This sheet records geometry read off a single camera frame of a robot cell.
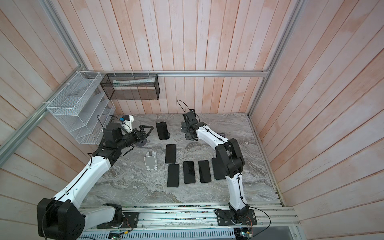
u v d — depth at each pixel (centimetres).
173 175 89
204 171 91
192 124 76
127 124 68
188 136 104
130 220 73
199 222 73
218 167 54
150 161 89
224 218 73
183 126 90
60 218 39
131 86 90
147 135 69
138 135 68
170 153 98
